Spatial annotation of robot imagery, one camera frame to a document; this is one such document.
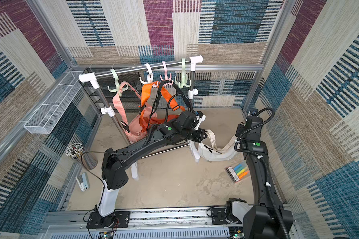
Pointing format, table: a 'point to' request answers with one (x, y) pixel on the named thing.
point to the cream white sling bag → (211, 152)
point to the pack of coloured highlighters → (239, 173)
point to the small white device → (83, 181)
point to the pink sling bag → (136, 127)
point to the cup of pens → (78, 151)
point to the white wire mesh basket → (47, 114)
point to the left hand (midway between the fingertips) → (208, 136)
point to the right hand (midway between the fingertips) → (248, 128)
